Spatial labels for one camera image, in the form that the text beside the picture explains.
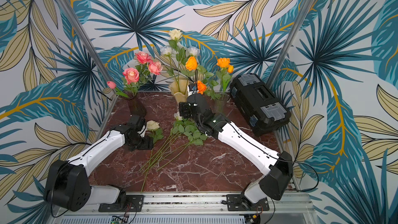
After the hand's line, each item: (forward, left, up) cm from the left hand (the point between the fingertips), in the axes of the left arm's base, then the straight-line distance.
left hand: (145, 148), depth 84 cm
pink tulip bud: (+25, +18, +22) cm, 38 cm away
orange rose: (+38, -41, +28) cm, 63 cm away
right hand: (+13, -23, +24) cm, 36 cm away
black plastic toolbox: (+23, -64, +10) cm, 68 cm away
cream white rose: (+45, -17, +29) cm, 56 cm away
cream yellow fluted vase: (+26, -19, +14) cm, 35 cm away
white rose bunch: (+13, -20, -6) cm, 24 cm away
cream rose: (+11, -2, -6) cm, 13 cm away
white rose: (+48, -11, +28) cm, 57 cm away
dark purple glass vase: (+25, +11, +5) cm, 28 cm away
